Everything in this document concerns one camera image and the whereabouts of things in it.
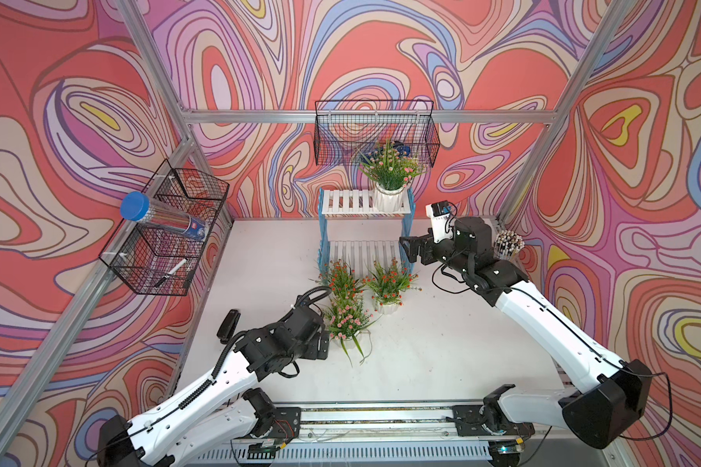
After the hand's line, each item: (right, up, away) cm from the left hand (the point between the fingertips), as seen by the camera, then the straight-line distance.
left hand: (316, 340), depth 77 cm
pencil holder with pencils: (+58, +26, +12) cm, 64 cm away
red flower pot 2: (+20, +15, +7) cm, 26 cm away
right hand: (+27, +26, -1) cm, 37 cm away
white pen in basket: (-37, +19, -3) cm, 41 cm away
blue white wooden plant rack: (+10, +30, +34) cm, 47 cm away
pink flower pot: (+8, +6, 0) cm, 10 cm away
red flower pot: (+6, +15, +8) cm, 18 cm away
